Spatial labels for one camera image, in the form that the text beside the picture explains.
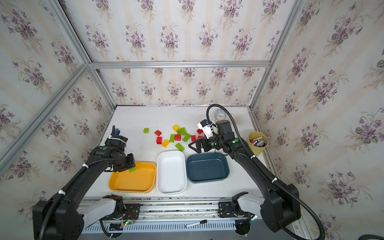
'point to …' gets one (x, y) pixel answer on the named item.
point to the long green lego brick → (132, 169)
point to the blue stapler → (117, 132)
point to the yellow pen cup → (257, 142)
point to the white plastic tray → (171, 172)
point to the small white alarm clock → (220, 114)
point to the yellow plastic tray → (142, 180)
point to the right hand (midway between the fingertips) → (193, 143)
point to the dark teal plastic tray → (202, 168)
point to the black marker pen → (203, 221)
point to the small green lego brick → (146, 130)
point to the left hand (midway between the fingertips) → (132, 164)
